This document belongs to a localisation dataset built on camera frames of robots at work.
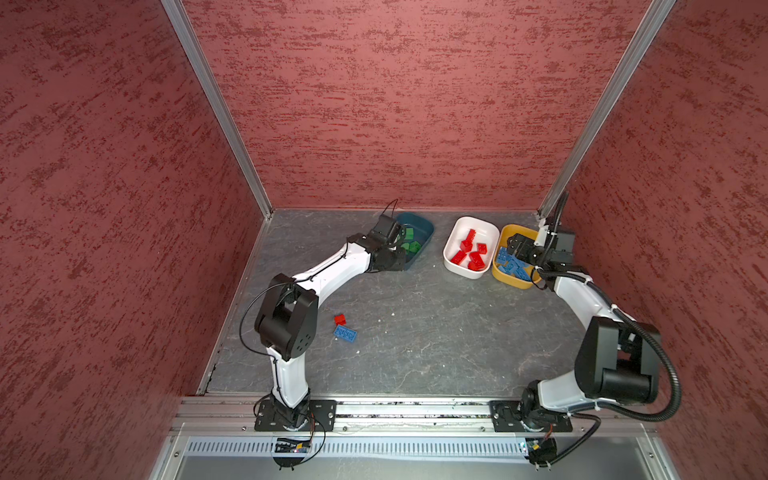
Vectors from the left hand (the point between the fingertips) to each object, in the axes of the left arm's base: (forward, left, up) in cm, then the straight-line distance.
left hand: (398, 267), depth 91 cm
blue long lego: (-17, +16, -11) cm, 26 cm away
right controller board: (-45, -35, -11) cm, 58 cm away
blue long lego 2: (+7, -39, -8) cm, 41 cm away
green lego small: (+15, -6, -8) cm, 18 cm away
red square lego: (+15, -25, -8) cm, 30 cm away
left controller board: (-46, +26, -14) cm, 55 cm away
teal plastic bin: (+22, -8, -8) cm, 25 cm away
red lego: (+16, -32, -10) cm, 36 cm away
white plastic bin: (+22, -23, -7) cm, 32 cm away
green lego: (+23, -5, -10) cm, 25 cm away
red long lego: (+21, -28, -9) cm, 37 cm away
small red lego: (-13, +18, -10) cm, 24 cm away
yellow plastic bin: (0, -36, -7) cm, 37 cm away
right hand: (+6, -37, +4) cm, 38 cm away
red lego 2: (+9, -28, -9) cm, 31 cm away
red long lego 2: (+11, -22, -9) cm, 26 cm away
